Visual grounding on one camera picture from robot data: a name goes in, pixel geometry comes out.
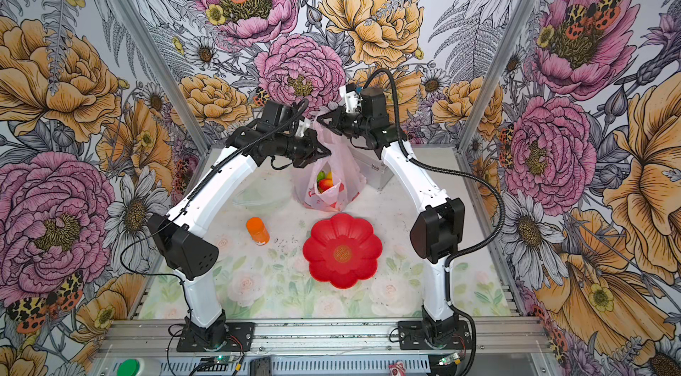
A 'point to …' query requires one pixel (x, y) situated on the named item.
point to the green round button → (129, 367)
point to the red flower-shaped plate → (342, 250)
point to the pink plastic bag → (333, 182)
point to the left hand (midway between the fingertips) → (330, 159)
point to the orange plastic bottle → (258, 231)
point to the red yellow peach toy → (324, 184)
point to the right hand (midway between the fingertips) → (319, 125)
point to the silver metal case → (373, 169)
